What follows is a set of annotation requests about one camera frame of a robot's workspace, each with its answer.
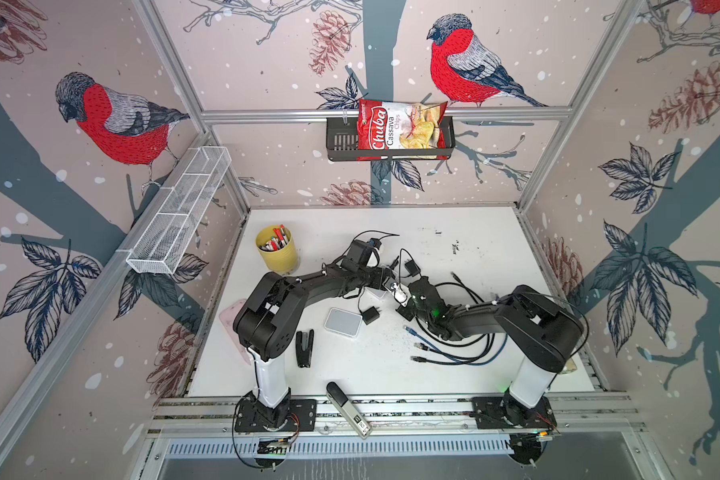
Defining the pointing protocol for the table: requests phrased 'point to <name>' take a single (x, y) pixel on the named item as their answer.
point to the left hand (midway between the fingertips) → (386, 275)
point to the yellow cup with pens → (275, 245)
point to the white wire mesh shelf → (160, 246)
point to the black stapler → (304, 347)
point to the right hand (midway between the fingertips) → (395, 295)
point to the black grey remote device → (335, 393)
